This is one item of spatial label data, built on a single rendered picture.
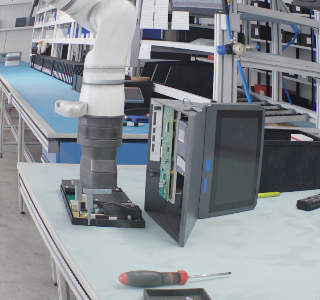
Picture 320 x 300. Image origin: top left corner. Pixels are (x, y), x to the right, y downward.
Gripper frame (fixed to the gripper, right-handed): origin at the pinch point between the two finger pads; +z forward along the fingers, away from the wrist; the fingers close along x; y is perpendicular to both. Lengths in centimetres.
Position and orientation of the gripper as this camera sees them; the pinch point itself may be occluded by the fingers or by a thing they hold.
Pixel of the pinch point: (84, 220)
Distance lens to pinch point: 119.0
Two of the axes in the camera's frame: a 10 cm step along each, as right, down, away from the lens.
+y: 9.1, -0.1, 4.2
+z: -0.6, 9.9, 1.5
